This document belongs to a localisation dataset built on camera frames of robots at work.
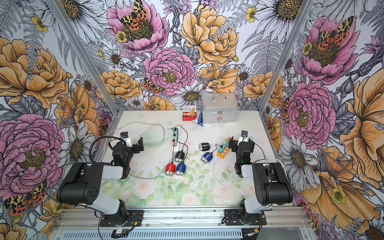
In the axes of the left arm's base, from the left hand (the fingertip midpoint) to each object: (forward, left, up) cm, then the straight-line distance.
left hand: (135, 141), depth 94 cm
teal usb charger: (+8, -24, -2) cm, 26 cm away
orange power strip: (-7, -55, -6) cm, 55 cm away
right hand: (-1, -65, +1) cm, 65 cm away
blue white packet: (+21, -41, -5) cm, 46 cm away
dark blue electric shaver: (-9, -44, -6) cm, 46 cm away
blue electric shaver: (-17, -29, -5) cm, 33 cm away
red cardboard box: (+28, -33, -4) cm, 44 cm away
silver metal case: (+27, -55, +2) cm, 61 cm away
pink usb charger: (-1, -25, 0) cm, 25 cm away
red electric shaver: (-16, -23, -5) cm, 28 cm away
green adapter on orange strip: (-3, -55, -1) cm, 55 cm away
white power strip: (+1, -26, -6) cm, 27 cm away
